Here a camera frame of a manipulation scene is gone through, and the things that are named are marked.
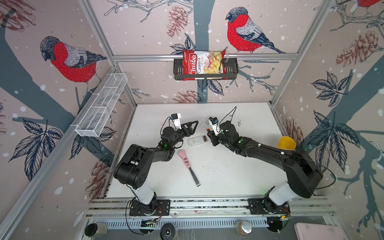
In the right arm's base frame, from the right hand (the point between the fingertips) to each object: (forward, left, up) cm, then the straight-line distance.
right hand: (207, 135), depth 87 cm
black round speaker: (-46, +16, -1) cm, 48 cm away
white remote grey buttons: (+3, +8, -11) cm, 14 cm away
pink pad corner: (-42, -45, -13) cm, 63 cm away
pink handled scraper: (-6, +16, -11) cm, 20 cm away
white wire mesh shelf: (-8, +56, +20) cm, 60 cm away
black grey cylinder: (-47, +47, -1) cm, 66 cm away
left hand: (+3, +7, +8) cm, 11 cm away
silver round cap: (-43, -15, -3) cm, 45 cm away
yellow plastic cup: (-5, -44, +1) cm, 44 cm away
